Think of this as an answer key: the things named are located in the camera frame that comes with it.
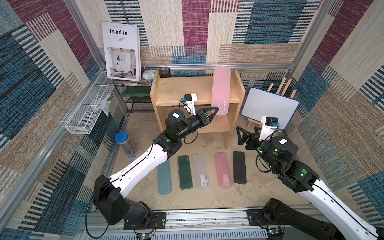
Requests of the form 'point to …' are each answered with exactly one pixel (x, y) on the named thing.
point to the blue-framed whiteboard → (260, 103)
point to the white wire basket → (84, 118)
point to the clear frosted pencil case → (200, 171)
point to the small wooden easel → (278, 92)
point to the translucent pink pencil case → (223, 170)
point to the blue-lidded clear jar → (122, 138)
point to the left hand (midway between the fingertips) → (217, 108)
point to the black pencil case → (239, 169)
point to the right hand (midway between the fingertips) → (246, 126)
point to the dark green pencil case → (185, 172)
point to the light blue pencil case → (164, 178)
